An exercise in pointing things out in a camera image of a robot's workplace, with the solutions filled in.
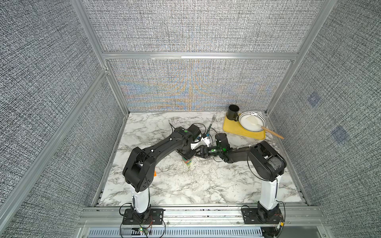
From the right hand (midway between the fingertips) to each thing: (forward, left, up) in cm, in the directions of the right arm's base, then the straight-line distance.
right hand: (192, 151), depth 87 cm
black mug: (+33, -30, -2) cm, 45 cm away
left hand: (-2, +2, -1) cm, 3 cm away
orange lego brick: (-10, +22, -9) cm, 26 cm away
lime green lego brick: (-4, +2, -6) cm, 8 cm away
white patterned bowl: (+24, -42, -9) cm, 49 cm away
